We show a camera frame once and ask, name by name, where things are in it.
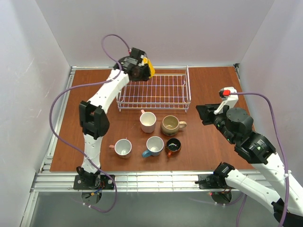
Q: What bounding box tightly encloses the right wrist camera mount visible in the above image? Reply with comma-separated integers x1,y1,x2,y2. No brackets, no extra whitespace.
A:
214,87,239,115

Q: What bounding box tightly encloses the white mug pink handle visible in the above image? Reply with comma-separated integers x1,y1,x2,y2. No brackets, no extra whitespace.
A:
109,139,132,159

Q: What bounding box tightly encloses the beige round ceramic mug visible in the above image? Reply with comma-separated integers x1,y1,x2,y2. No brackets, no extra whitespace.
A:
160,115,187,136

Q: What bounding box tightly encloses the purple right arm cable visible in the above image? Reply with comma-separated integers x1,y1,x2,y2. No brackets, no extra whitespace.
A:
188,91,291,227

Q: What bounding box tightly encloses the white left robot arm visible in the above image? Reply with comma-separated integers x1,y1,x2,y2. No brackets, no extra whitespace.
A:
76,55,155,189

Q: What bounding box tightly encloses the pale pink tall mug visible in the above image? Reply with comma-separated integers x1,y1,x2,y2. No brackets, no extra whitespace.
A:
140,110,157,133

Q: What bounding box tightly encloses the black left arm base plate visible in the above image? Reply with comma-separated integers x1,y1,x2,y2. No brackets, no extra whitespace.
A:
73,175,114,190

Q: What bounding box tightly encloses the yellow cup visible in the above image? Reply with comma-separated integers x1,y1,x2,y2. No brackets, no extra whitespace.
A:
147,58,155,78

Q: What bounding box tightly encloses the black mug orange handle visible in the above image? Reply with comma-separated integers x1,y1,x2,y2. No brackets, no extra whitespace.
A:
165,138,182,158

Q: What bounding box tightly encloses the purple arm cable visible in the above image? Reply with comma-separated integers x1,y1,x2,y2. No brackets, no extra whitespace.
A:
188,91,291,227
49,34,131,213

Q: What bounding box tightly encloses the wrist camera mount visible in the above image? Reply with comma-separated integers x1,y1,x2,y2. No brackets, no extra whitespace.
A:
129,47,148,66
214,87,239,115

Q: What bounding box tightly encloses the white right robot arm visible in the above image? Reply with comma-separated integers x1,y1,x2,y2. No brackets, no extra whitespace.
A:
196,104,303,227

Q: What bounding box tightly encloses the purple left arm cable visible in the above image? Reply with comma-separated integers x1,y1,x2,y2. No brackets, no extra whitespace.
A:
49,34,131,213

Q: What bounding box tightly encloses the grey mug blue handle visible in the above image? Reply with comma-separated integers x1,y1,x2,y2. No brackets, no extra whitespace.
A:
142,136,164,158

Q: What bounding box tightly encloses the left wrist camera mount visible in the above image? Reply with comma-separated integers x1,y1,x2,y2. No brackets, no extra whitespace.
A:
129,47,148,66

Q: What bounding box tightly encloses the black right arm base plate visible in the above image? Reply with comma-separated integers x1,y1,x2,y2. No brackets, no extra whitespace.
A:
195,174,231,189

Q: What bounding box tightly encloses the aluminium left frame rail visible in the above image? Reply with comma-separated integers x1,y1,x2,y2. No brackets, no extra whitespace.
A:
38,66,77,173

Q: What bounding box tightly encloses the white wire dish rack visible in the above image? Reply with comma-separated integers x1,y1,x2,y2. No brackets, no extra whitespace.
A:
116,66,191,112

